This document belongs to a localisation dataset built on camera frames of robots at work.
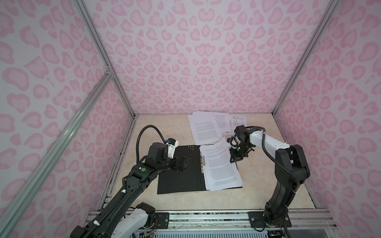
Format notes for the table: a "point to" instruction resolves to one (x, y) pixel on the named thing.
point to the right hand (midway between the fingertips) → (232, 159)
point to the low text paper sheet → (219, 172)
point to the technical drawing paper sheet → (235, 120)
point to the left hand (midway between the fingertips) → (185, 157)
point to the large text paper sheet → (204, 128)
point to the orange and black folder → (189, 180)
